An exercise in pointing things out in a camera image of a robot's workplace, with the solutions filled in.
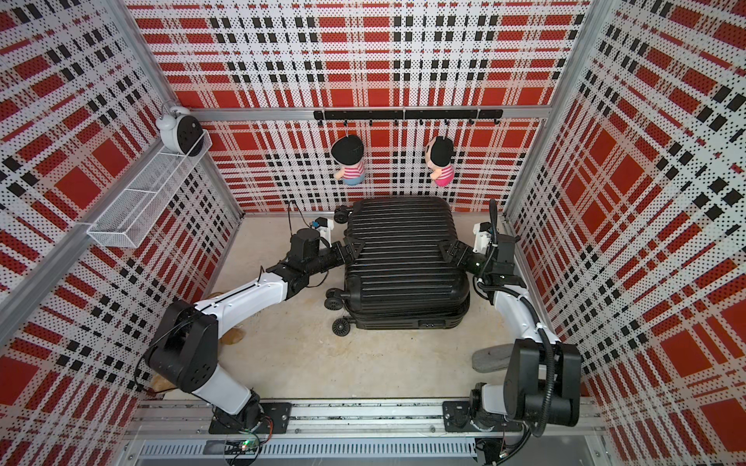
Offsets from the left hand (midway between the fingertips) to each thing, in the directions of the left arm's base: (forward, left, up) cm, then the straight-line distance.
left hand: (363, 247), depth 86 cm
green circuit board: (-48, +27, -18) cm, 58 cm away
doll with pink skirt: (+29, -25, +11) cm, 39 cm away
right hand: (-1, -27, 0) cm, 27 cm away
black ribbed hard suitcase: (-11, -12, -1) cm, 16 cm away
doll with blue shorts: (+28, +5, +14) cm, 32 cm away
